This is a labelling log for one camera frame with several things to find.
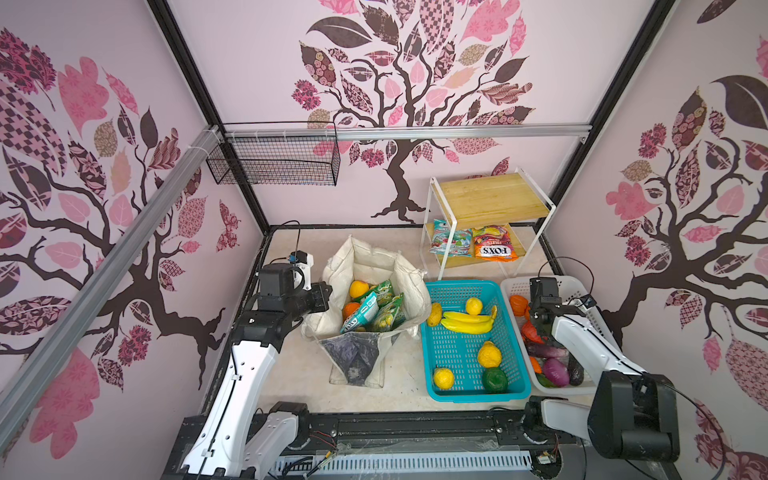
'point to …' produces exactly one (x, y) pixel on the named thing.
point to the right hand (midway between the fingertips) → (553, 314)
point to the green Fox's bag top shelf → (364, 312)
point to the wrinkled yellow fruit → (435, 315)
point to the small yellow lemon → (474, 306)
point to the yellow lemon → (443, 378)
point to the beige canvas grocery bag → (362, 358)
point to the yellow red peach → (358, 288)
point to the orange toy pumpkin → (520, 305)
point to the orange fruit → (350, 309)
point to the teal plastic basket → (472, 350)
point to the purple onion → (556, 372)
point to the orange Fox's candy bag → (494, 242)
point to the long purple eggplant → (546, 351)
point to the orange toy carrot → (536, 365)
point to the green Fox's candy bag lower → (451, 242)
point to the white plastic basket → (571, 292)
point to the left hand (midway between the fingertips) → (332, 293)
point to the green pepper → (495, 380)
